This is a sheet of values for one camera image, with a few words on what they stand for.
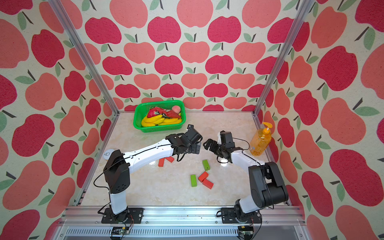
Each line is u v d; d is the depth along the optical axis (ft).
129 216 2.41
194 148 2.55
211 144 2.74
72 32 2.53
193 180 2.79
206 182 2.80
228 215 2.41
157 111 3.53
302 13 2.32
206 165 2.96
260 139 2.78
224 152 2.30
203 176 2.86
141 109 3.77
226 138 2.39
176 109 3.76
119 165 1.70
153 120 3.45
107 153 2.99
